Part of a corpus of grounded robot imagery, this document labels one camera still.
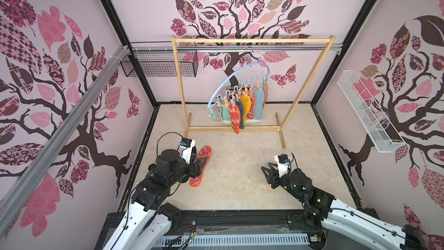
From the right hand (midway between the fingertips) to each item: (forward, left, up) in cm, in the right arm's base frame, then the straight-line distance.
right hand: (265, 168), depth 78 cm
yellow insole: (+27, +8, +15) cm, 31 cm away
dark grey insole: (+23, +11, +17) cm, 31 cm away
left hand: (0, +30, +9) cm, 31 cm away
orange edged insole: (+39, -4, +15) cm, 42 cm away
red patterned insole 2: (+21, +13, +13) cm, 28 cm away
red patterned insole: (+15, +30, -10) cm, 35 cm away
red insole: (+32, +4, +2) cm, 32 cm away
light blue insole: (+32, 0, +11) cm, 34 cm away
